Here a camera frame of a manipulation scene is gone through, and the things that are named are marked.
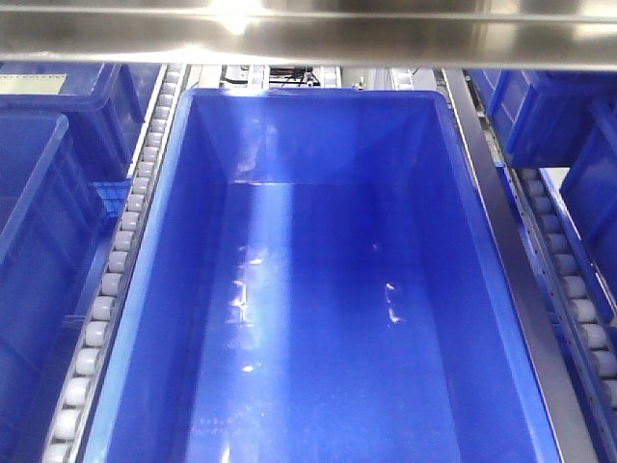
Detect blue plastic bin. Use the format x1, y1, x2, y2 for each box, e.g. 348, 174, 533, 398
0, 62, 163, 183
81, 86, 565, 463
558, 100, 617, 310
467, 68, 617, 170
0, 113, 105, 463

